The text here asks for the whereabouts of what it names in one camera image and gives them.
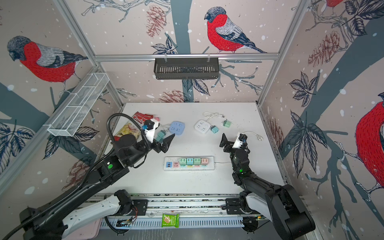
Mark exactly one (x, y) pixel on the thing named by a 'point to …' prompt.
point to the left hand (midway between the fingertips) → (164, 130)
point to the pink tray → (90, 232)
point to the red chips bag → (132, 127)
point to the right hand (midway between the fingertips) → (230, 136)
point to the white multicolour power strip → (172, 164)
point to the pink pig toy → (157, 118)
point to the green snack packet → (170, 220)
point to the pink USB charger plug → (204, 161)
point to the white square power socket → (202, 126)
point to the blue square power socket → (177, 127)
